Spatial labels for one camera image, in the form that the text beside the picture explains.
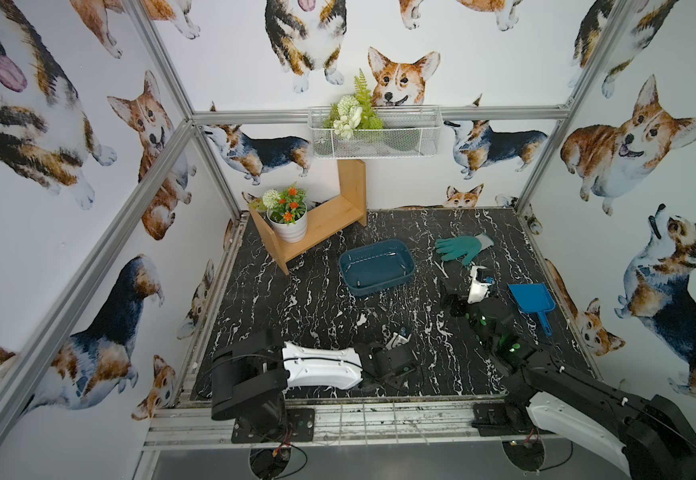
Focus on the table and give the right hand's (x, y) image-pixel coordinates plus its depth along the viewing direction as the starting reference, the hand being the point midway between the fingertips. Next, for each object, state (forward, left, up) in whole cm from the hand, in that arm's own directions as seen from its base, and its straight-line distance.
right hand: (463, 275), depth 82 cm
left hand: (-17, +18, -15) cm, 29 cm away
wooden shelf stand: (+37, +44, -14) cm, 59 cm away
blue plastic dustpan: (+2, -26, -17) cm, 32 cm away
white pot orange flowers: (+21, +52, +5) cm, 56 cm away
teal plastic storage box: (+14, +24, -16) cm, 32 cm away
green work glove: (+24, -11, -18) cm, 32 cm away
